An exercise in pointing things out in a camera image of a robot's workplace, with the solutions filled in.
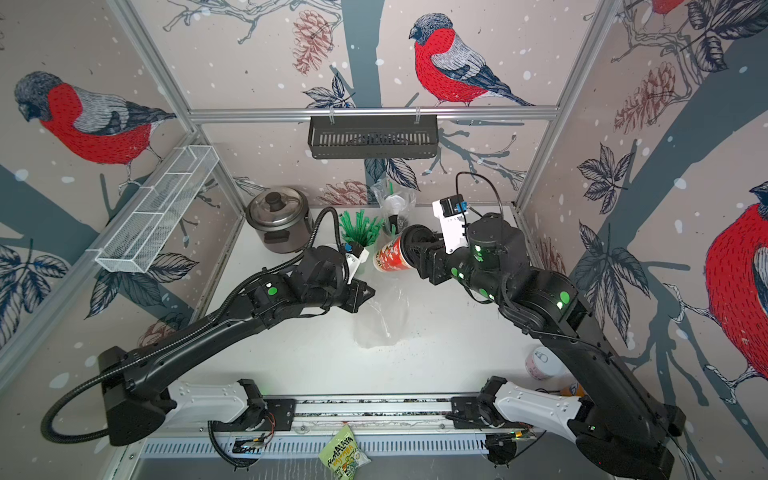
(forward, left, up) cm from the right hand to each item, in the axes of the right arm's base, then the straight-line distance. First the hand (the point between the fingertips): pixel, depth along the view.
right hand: (419, 237), depth 57 cm
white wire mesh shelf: (+6, +68, -10) cm, 69 cm away
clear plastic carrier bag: (+21, +6, -19) cm, 29 cm away
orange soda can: (-18, -39, -34) cm, 54 cm away
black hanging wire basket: (+58, +17, -14) cm, 62 cm away
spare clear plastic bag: (-7, +7, -22) cm, 24 cm away
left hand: (-3, +8, -17) cm, 19 cm away
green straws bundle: (+26, +17, -27) cm, 41 cm away
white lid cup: (+34, +7, -24) cm, 42 cm away
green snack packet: (-32, +16, -41) cm, 54 cm away
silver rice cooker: (+26, +43, -24) cm, 56 cm away
